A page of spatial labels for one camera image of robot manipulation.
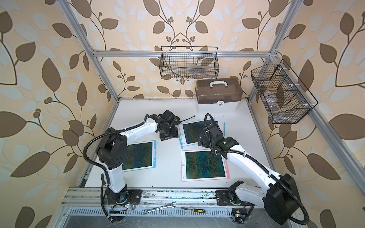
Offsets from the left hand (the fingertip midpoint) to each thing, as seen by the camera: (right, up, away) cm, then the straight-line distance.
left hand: (173, 135), depth 91 cm
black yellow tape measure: (+9, +10, +17) cm, 22 cm away
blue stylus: (+4, -5, +5) cm, 9 cm away
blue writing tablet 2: (-21, -13, -1) cm, 25 cm away
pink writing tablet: (+16, -17, -6) cm, 25 cm away
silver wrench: (-12, -35, -20) cm, 43 cm away
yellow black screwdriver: (+13, -34, -21) cm, 42 cm away
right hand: (+20, -2, -8) cm, 22 cm away
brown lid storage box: (+33, +29, +21) cm, 48 cm away
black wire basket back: (+10, +49, +5) cm, 51 cm away
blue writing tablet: (+10, 0, +9) cm, 13 cm away
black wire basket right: (+61, +23, -17) cm, 67 cm away
